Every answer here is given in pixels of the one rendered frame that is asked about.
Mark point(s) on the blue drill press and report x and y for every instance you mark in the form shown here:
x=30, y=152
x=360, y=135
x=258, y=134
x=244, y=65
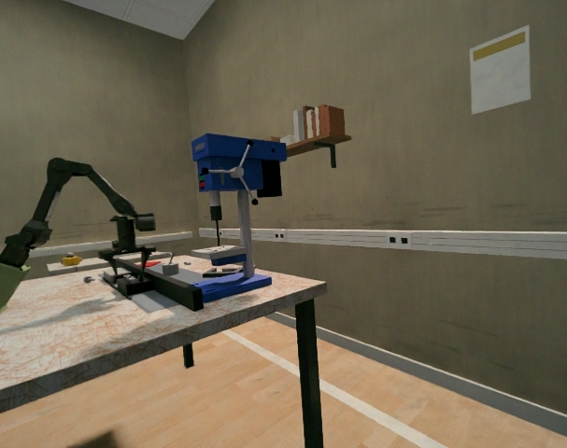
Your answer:
x=249, y=164

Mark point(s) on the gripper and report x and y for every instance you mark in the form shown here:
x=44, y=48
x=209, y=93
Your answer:
x=126, y=241

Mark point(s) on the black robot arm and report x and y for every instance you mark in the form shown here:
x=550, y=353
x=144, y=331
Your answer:
x=36, y=232

